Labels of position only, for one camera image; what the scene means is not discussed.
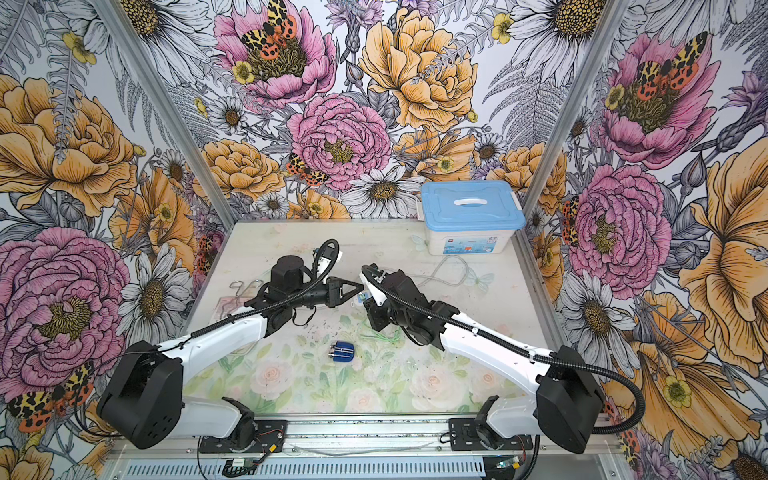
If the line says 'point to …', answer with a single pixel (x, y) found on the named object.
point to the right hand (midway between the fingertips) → (368, 310)
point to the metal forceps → (240, 286)
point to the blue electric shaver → (342, 352)
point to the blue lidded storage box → (469, 217)
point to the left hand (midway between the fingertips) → (361, 294)
